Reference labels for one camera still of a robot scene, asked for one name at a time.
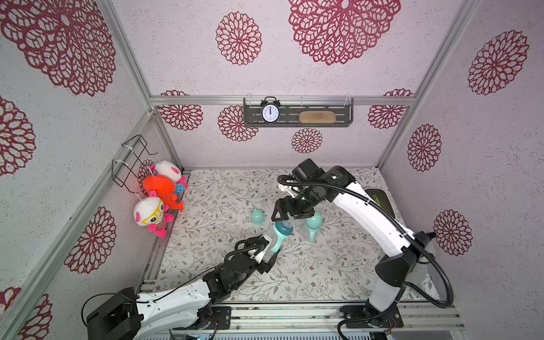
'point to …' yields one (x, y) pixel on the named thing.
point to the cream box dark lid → (380, 196)
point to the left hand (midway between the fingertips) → (269, 243)
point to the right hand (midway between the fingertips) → (280, 216)
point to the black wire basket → (125, 172)
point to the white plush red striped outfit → (151, 211)
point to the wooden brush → (317, 117)
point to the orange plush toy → (164, 187)
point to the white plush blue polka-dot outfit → (173, 172)
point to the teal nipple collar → (283, 229)
